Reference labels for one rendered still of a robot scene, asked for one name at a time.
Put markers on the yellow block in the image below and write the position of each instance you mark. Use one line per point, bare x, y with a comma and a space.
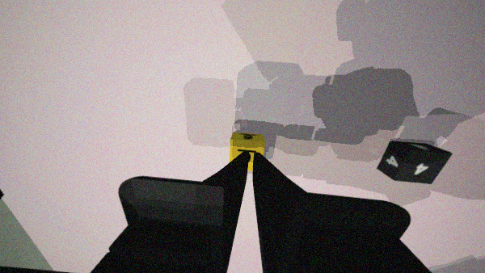
250, 142

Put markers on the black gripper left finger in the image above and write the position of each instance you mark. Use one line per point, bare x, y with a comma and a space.
213, 203

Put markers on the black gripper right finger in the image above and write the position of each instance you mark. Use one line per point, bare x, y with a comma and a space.
283, 209

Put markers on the black block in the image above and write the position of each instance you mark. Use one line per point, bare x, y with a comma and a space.
413, 162

